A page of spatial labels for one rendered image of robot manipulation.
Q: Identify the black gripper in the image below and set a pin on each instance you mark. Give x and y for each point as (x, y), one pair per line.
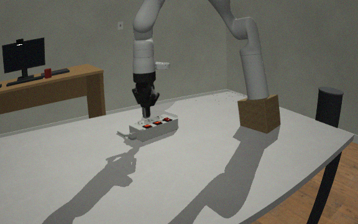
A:
(148, 96)

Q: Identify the grey power strip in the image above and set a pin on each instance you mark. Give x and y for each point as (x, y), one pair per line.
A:
(152, 127)

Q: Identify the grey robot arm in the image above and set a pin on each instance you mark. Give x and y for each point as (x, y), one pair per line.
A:
(243, 28)

